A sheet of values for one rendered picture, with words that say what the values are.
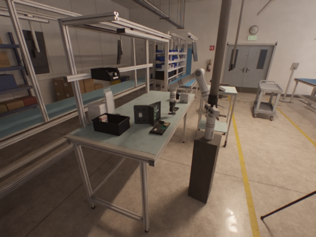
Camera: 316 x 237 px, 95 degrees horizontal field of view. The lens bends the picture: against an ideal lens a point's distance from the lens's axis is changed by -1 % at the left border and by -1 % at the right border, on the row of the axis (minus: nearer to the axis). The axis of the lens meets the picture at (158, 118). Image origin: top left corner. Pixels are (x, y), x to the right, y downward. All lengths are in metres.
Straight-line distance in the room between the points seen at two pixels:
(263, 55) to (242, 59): 0.80
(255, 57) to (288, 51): 1.16
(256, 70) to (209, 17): 3.08
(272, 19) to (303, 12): 0.94
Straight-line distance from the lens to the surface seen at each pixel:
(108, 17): 1.26
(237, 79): 8.09
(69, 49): 1.57
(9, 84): 4.60
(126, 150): 1.21
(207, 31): 7.97
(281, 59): 8.26
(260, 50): 8.12
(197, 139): 1.66
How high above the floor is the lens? 1.69
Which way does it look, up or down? 23 degrees down
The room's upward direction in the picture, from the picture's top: straight up
